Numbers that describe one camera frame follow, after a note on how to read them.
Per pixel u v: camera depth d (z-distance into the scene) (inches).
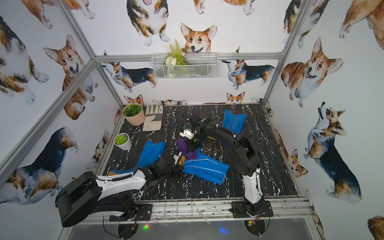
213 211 29.7
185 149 32.9
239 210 28.8
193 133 31.4
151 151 36.6
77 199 17.1
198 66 36.4
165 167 25.9
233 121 42.0
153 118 44.6
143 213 28.9
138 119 40.6
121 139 35.5
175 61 32.2
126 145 35.7
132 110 40.5
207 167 33.9
